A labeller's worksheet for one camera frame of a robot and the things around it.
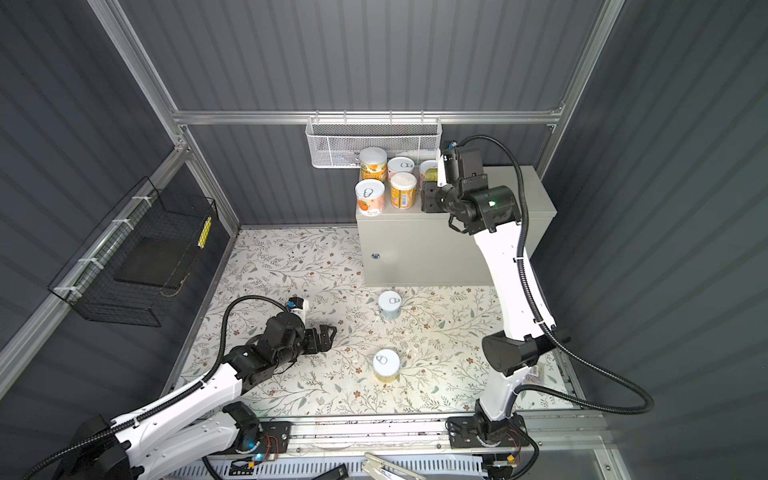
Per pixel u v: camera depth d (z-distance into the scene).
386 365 0.80
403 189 0.72
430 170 0.80
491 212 0.45
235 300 0.68
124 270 0.70
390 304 0.92
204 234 0.83
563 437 0.74
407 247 1.08
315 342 0.72
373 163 0.78
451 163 0.50
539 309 0.43
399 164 0.81
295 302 0.74
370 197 0.72
